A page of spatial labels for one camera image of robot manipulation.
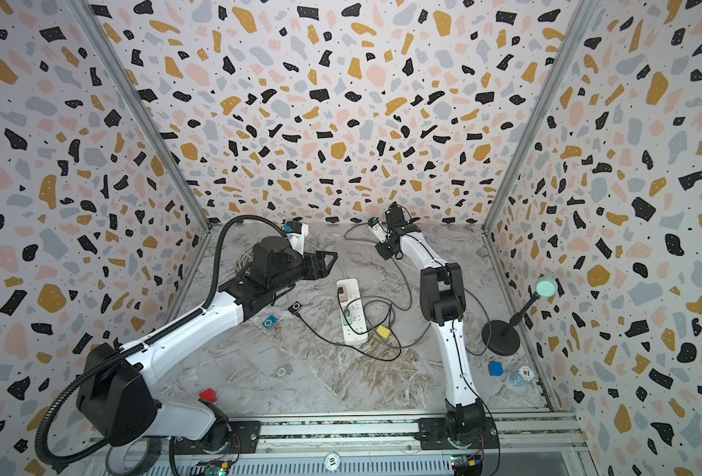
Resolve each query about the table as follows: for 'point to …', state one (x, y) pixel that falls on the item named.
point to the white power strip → (352, 313)
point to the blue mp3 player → (270, 321)
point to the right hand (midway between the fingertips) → (390, 245)
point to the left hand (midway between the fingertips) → (335, 254)
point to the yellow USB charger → (384, 331)
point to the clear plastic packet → (523, 376)
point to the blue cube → (496, 369)
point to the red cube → (208, 395)
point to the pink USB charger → (343, 297)
